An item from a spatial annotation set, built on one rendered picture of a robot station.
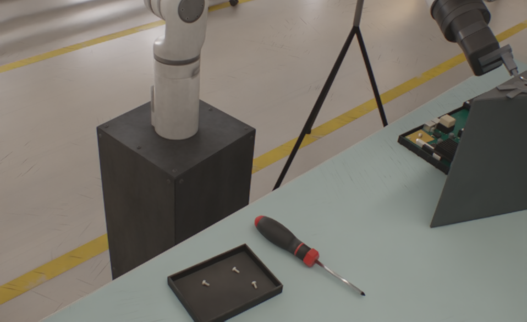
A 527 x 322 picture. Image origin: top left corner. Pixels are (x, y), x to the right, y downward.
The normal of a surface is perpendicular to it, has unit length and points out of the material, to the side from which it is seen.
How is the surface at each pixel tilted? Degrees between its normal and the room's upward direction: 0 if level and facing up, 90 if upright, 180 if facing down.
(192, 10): 92
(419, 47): 0
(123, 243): 90
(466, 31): 37
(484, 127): 90
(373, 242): 0
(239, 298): 0
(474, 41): 45
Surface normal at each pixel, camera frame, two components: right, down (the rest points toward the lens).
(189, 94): 0.62, 0.48
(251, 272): 0.07, -0.82
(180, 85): 0.24, 0.56
